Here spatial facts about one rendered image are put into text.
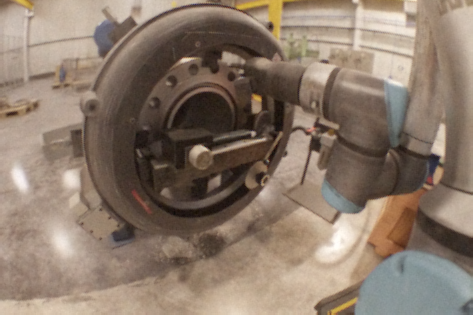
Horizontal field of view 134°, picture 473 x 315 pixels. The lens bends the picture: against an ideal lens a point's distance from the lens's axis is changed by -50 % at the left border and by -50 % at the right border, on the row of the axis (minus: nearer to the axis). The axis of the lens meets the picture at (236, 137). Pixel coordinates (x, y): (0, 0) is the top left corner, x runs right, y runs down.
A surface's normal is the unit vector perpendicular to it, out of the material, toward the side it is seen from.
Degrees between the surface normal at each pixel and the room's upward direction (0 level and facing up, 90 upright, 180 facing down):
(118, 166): 90
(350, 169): 90
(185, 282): 0
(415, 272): 95
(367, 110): 89
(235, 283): 0
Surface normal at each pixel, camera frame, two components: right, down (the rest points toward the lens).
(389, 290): -1.00, 0.04
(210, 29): 0.66, 0.34
